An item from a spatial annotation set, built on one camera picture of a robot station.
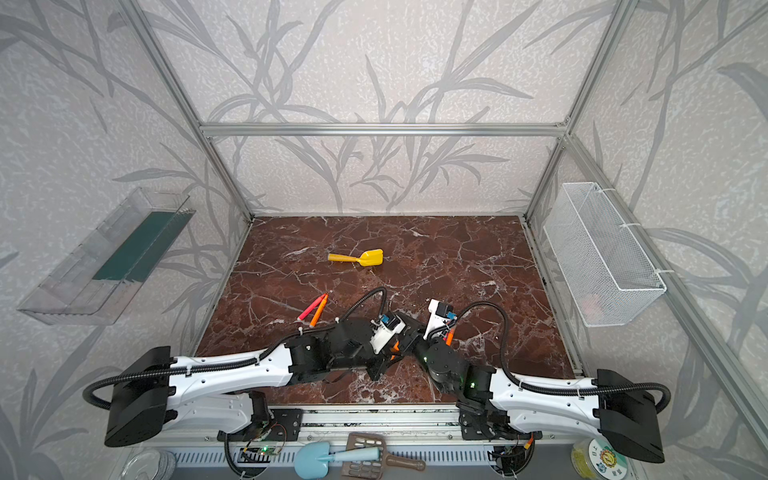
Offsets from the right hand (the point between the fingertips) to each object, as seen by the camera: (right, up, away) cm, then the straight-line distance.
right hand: (395, 312), depth 73 cm
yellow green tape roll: (+43, -29, -10) cm, 53 cm away
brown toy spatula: (-5, -35, -5) cm, 36 cm away
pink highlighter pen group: (-29, -6, +21) cm, 36 cm away
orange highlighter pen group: (0, -8, -4) cm, 9 cm away
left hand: (+2, -8, 0) cm, 8 cm away
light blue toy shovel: (-19, -33, -4) cm, 39 cm away
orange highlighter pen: (-25, -5, +21) cm, 33 cm away
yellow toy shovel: (-11, +11, +35) cm, 38 cm away
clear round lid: (-54, -32, -8) cm, 63 cm away
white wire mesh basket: (+44, +11, -11) cm, 47 cm away
